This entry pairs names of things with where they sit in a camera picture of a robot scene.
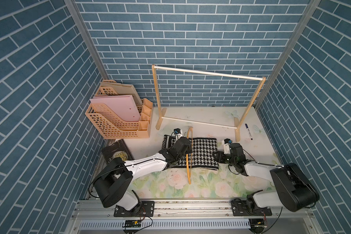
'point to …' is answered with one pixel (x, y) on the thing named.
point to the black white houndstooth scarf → (203, 154)
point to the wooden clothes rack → (237, 126)
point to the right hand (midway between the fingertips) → (216, 154)
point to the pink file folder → (123, 107)
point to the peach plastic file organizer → (111, 126)
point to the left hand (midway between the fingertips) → (193, 144)
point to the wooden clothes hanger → (189, 180)
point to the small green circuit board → (133, 224)
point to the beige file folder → (122, 89)
